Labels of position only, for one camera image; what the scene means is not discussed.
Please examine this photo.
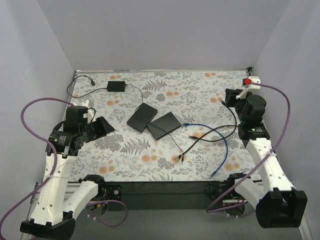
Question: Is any black ethernet cable teal plug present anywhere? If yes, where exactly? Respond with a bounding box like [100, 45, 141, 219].
[176, 99, 238, 161]

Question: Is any black network switch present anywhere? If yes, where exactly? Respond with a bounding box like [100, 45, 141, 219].
[147, 112, 181, 141]
[127, 103, 158, 133]

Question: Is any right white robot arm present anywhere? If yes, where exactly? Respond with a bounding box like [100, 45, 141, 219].
[225, 88, 308, 228]

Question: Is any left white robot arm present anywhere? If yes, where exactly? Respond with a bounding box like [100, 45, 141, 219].
[20, 105, 115, 240]

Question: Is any black power adapter brick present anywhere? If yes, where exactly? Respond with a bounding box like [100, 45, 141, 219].
[106, 81, 126, 93]

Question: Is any floral patterned table mat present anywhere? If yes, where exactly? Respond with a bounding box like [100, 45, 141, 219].
[67, 71, 255, 182]

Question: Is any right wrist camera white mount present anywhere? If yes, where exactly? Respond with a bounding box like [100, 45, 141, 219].
[235, 76, 261, 100]

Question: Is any thin black power input cord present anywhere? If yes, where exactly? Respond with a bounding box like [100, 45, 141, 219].
[66, 75, 109, 99]

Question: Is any thin black adapter cable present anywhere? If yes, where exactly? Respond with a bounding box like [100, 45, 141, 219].
[124, 84, 144, 111]

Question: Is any blue ethernet cable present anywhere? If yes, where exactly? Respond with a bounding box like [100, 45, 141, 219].
[182, 122, 230, 176]

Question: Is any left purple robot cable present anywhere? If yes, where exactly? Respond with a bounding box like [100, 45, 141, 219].
[0, 97, 128, 228]

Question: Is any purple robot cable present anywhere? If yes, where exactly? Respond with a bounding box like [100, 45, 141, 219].
[0, 97, 128, 228]
[206, 83, 292, 218]

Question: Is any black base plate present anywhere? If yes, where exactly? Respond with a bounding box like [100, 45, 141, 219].
[91, 180, 231, 210]

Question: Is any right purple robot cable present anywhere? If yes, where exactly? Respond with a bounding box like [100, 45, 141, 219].
[206, 83, 292, 218]

